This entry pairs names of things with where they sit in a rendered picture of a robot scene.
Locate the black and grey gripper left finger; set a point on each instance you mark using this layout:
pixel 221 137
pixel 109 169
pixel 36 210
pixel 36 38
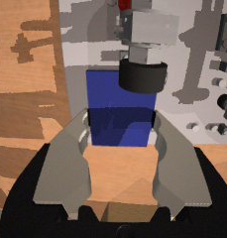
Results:
pixel 52 186

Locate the blue plate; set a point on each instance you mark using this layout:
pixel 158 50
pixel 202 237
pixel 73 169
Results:
pixel 118 118

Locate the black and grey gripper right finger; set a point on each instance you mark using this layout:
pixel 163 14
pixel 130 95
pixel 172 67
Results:
pixel 186 182

